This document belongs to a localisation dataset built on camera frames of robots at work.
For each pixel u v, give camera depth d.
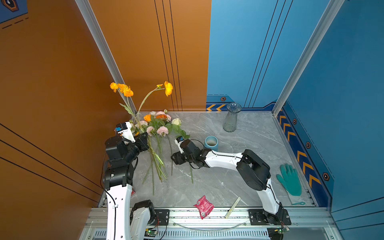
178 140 0.81
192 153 0.70
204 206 0.76
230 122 1.10
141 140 0.59
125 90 0.60
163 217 0.74
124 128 0.58
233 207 0.76
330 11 0.71
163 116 1.07
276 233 0.71
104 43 0.82
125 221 0.41
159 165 0.92
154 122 1.06
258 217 0.73
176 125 1.09
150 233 0.70
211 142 0.85
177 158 0.79
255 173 0.53
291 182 0.84
